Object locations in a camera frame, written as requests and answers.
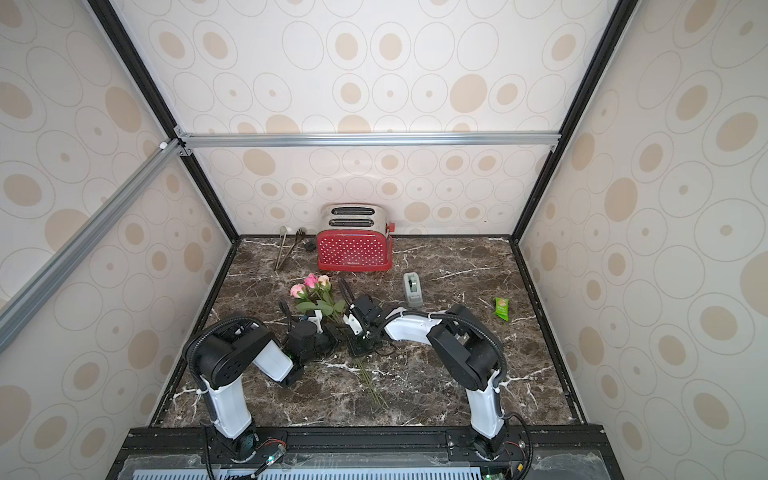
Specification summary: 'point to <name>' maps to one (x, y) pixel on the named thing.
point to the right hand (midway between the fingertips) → (360, 349)
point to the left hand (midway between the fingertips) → (361, 328)
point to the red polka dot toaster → (354, 237)
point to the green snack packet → (502, 308)
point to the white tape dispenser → (413, 289)
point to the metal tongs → (283, 231)
